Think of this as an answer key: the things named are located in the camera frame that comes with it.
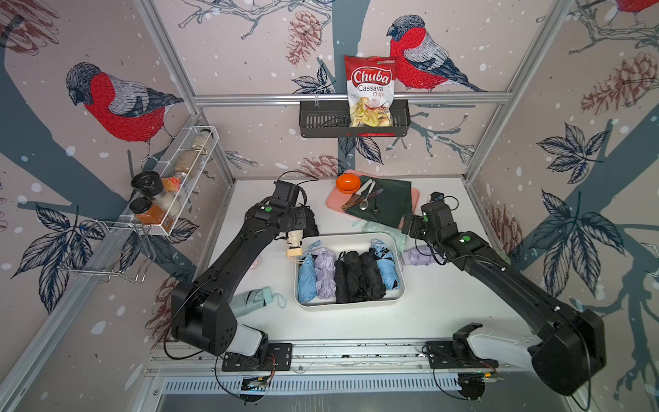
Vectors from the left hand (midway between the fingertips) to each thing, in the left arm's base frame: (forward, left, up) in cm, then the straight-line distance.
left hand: (301, 214), depth 83 cm
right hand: (-2, -38, -1) cm, 38 cm away
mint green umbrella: (-23, +17, -16) cm, 33 cm away
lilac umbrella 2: (-7, -42, -17) cm, 46 cm away
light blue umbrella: (-17, -2, -14) cm, 22 cm away
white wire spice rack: (+4, +35, +15) cm, 38 cm away
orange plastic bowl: (+29, -17, -17) cm, 38 cm away
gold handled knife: (+25, -20, -20) cm, 37 cm away
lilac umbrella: (-13, -8, -14) cm, 21 cm away
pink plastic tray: (+23, -12, -20) cm, 33 cm away
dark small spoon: (+15, -28, -18) cm, 37 cm away
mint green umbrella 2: (+5, -25, -16) cm, 30 cm away
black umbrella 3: (-18, -23, -15) cm, 33 cm away
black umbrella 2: (-19, -18, -14) cm, 29 cm away
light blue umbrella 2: (-11, -29, -15) cm, 35 cm away
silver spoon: (+20, -24, -19) cm, 36 cm away
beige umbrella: (-8, +2, -2) cm, 9 cm away
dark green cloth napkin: (+21, -32, -18) cm, 42 cm away
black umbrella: (-18, -13, -15) cm, 26 cm away
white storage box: (0, -19, -19) cm, 27 cm away
